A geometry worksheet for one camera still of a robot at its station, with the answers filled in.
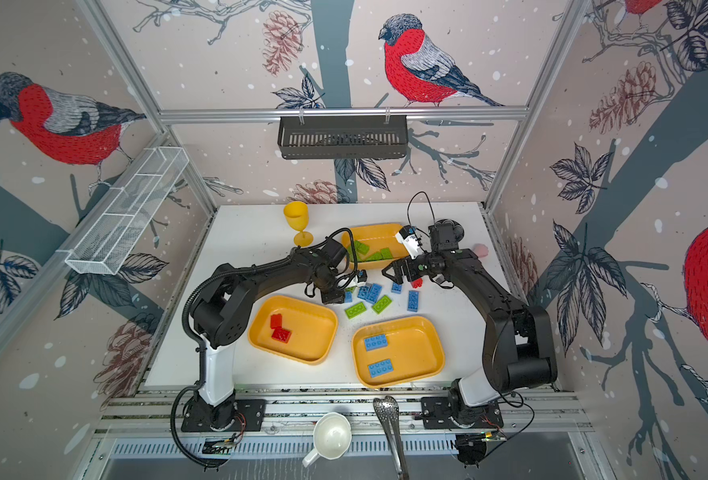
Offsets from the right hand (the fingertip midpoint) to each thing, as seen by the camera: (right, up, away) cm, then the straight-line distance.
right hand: (395, 269), depth 87 cm
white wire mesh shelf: (-73, +17, -8) cm, 75 cm away
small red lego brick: (-36, -16, +1) cm, 39 cm away
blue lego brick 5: (-7, -9, +8) cm, 14 cm away
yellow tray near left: (-30, -18, +1) cm, 35 cm away
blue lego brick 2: (-5, -26, -7) cm, 28 cm away
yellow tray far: (-5, +6, +21) cm, 23 cm away
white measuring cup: (-17, -38, -17) cm, 45 cm away
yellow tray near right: (+6, -24, -1) cm, 25 cm away
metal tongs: (-4, -32, -17) cm, 36 cm away
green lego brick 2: (-4, -12, +6) cm, 14 cm away
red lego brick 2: (+8, -6, +8) cm, 13 cm away
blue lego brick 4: (+6, -11, +6) cm, 14 cm away
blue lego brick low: (-14, -10, +7) cm, 19 cm away
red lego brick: (-34, -19, -1) cm, 39 cm away
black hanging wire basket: (-27, +46, +20) cm, 57 cm away
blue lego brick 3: (+1, -7, +8) cm, 11 cm away
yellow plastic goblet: (-32, +17, +13) cm, 39 cm away
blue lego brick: (-6, -21, -4) cm, 22 cm away
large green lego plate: (-2, +3, +19) cm, 19 cm away
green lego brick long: (-10, +5, +19) cm, 22 cm away
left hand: (-17, -9, +7) cm, 20 cm away
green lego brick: (-12, -14, +5) cm, 19 cm away
